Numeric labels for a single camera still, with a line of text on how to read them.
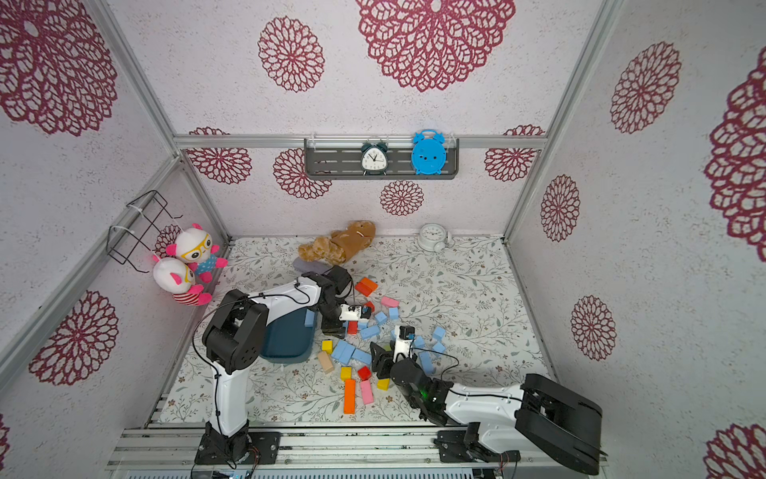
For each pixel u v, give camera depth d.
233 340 0.53
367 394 0.83
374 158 0.90
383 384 0.83
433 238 1.17
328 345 0.90
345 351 0.90
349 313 0.85
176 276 0.84
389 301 1.00
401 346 0.72
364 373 0.84
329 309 0.85
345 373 0.85
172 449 0.75
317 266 1.08
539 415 0.48
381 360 0.72
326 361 0.87
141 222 0.79
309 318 0.95
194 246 0.94
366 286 1.06
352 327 0.95
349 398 0.81
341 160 0.94
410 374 0.62
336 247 1.05
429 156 0.90
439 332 0.93
